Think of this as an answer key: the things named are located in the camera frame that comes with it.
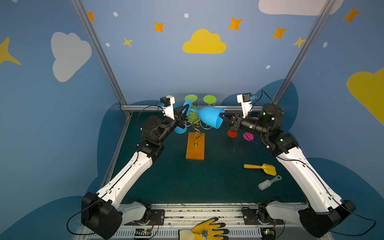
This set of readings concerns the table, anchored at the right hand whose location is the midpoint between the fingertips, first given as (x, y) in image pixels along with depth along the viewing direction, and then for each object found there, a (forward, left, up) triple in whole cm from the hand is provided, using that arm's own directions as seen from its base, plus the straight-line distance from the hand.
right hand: (223, 112), depth 62 cm
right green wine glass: (+20, +5, -10) cm, 23 cm away
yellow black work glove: (-38, +5, -40) cm, 56 cm away
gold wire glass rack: (+11, +12, -22) cm, 27 cm away
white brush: (-13, -31, -43) cm, 55 cm away
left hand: (+4, +16, +1) cm, 16 cm away
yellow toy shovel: (-6, -33, -41) cm, 53 cm away
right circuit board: (-37, -27, -47) cm, 65 cm away
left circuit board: (-40, +36, -46) cm, 71 cm away
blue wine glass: (+9, +22, -24) cm, 34 cm away
